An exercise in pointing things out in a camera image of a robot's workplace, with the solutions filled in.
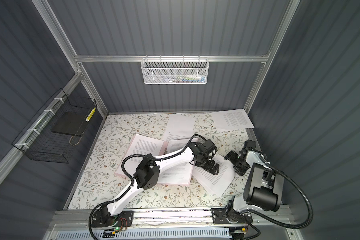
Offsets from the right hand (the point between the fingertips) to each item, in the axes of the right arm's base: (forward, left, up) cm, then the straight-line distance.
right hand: (232, 165), depth 91 cm
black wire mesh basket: (+4, +94, +30) cm, 98 cm away
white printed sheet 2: (-11, +11, -1) cm, 15 cm away
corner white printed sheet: (+39, -7, -1) cm, 39 cm away
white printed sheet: (-8, +34, +6) cm, 35 cm away
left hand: (-3, +13, +1) cm, 13 cm away
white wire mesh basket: (+64, +37, +27) cm, 78 cm away
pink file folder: (+14, +52, 0) cm, 54 cm away
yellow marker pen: (+17, +81, +29) cm, 88 cm away
